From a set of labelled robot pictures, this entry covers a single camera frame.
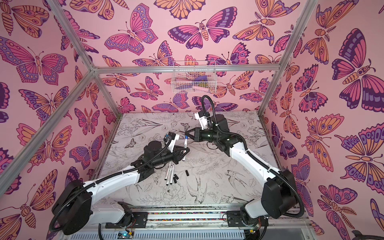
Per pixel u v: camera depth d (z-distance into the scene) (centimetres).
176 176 88
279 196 41
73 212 41
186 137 74
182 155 74
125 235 72
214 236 70
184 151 75
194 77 96
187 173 90
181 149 75
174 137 69
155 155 60
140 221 73
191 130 71
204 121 69
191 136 73
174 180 87
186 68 95
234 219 73
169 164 71
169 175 88
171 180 85
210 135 66
